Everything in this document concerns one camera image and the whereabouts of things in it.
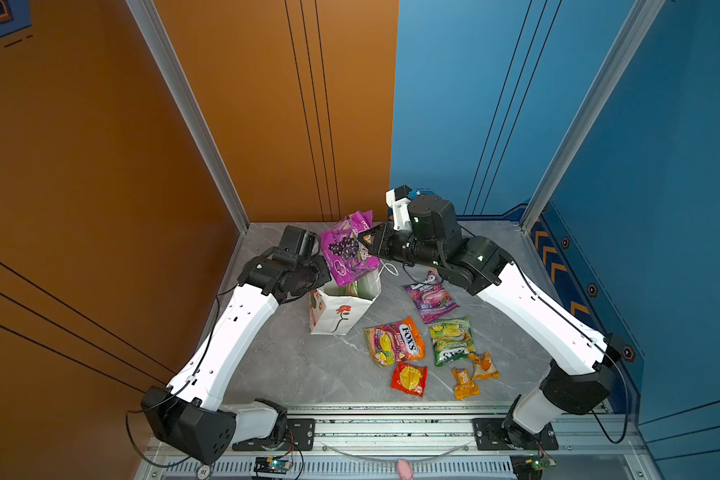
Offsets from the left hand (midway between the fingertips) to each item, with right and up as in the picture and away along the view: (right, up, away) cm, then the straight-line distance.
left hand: (327, 270), depth 76 cm
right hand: (+7, +8, -15) cm, 18 cm away
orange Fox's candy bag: (+18, -21, +9) cm, 30 cm away
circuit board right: (+49, -46, -5) cm, 68 cm away
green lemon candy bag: (+35, -21, +11) cm, 42 cm away
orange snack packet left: (+36, -32, +4) cm, 48 cm away
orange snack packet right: (+43, -28, +7) cm, 52 cm away
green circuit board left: (-13, -46, -5) cm, 48 cm away
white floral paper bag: (+3, -10, -2) cm, 10 cm away
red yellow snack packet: (+22, -30, +5) cm, 37 cm away
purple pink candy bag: (+30, -10, +20) cm, 38 cm away
